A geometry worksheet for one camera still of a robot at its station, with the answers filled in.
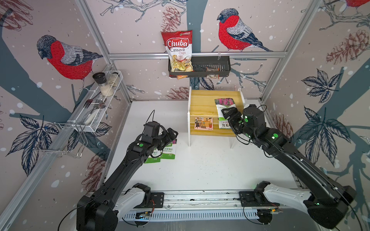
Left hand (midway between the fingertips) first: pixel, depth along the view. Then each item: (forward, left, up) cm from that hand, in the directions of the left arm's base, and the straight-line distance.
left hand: (176, 133), depth 78 cm
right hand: (+3, -24, +14) cm, 27 cm away
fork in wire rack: (+9, +44, +17) cm, 48 cm away
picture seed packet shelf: (+9, -16, -3) cm, 18 cm away
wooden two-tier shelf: (+9, -14, +14) cm, 22 cm away
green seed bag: (-2, +6, -20) cm, 21 cm away
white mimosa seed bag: (+9, -24, +14) cm, 30 cm away
